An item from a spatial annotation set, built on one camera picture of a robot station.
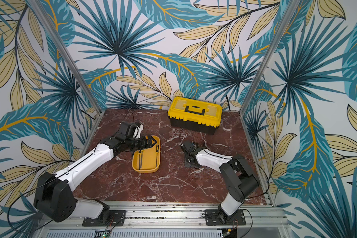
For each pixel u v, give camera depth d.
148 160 0.92
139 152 0.95
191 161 0.67
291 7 0.69
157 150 0.98
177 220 0.73
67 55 0.85
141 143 0.73
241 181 0.46
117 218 0.72
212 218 0.73
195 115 0.96
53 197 0.40
